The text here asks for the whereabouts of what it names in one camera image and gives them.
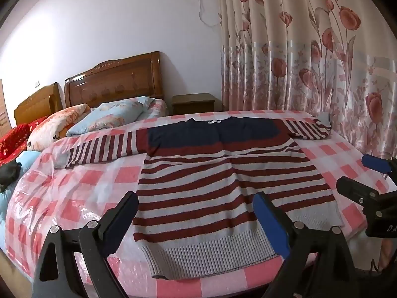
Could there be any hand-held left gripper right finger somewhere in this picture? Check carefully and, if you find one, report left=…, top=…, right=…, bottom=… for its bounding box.
left=252, top=191, right=362, bottom=298

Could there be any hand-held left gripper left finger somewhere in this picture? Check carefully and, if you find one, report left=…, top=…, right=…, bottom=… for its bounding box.
left=33, top=191, right=139, bottom=298

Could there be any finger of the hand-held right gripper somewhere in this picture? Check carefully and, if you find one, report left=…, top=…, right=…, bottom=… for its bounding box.
left=336, top=176, right=388, bottom=207
left=361, top=154, right=397, bottom=178

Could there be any red and grey striped sweater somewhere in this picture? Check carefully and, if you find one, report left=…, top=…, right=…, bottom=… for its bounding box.
left=54, top=112, right=345, bottom=280

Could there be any person's right hand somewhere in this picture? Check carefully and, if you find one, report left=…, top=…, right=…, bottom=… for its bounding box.
left=380, top=238, right=397, bottom=269

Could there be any pink checkered bed cover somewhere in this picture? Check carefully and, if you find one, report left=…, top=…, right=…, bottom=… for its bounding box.
left=4, top=109, right=390, bottom=298

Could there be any light blue floral pillow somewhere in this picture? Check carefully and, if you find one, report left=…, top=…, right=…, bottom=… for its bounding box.
left=66, top=96, right=156, bottom=136

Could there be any light blue blanket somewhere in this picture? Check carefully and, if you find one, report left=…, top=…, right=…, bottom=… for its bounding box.
left=0, top=150, right=41, bottom=246

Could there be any orange floral pillow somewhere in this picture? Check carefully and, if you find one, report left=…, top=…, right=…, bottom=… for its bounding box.
left=27, top=103, right=91, bottom=152

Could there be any dark cloth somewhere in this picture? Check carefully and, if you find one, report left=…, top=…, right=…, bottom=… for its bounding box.
left=0, top=161, right=22, bottom=193

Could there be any red patterned cloth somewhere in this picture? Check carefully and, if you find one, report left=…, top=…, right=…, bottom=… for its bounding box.
left=0, top=116, right=48, bottom=166

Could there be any wooden nightstand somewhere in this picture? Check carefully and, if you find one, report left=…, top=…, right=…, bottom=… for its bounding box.
left=172, top=93, right=216, bottom=116

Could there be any pink floral curtain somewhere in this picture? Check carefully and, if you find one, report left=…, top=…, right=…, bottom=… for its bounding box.
left=215, top=0, right=397, bottom=162

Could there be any large wooden headboard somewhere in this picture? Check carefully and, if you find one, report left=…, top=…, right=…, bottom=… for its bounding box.
left=64, top=51, right=164, bottom=108

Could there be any small wooden headboard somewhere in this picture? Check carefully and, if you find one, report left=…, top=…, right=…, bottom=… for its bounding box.
left=14, top=82, right=64, bottom=126

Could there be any wooden wardrobe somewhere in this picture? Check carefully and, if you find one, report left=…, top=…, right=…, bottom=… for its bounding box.
left=0, top=79, right=13, bottom=135

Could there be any thin wall cable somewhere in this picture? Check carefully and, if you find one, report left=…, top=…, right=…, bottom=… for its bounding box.
left=198, top=0, right=221, bottom=27

